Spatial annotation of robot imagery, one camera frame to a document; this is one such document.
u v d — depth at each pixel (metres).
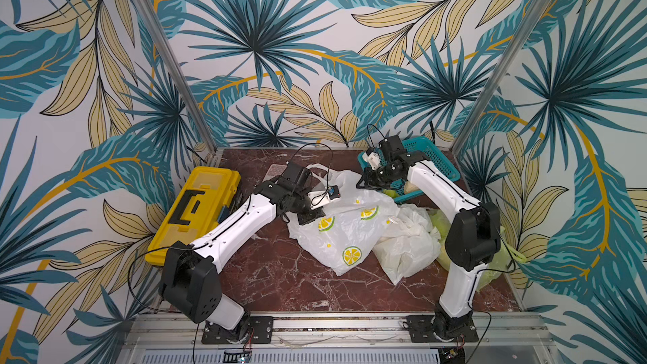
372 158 0.84
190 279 0.41
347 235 0.78
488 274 0.78
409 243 0.75
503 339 0.74
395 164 0.67
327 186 0.99
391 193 0.98
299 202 0.67
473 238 0.49
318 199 0.68
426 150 1.11
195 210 0.79
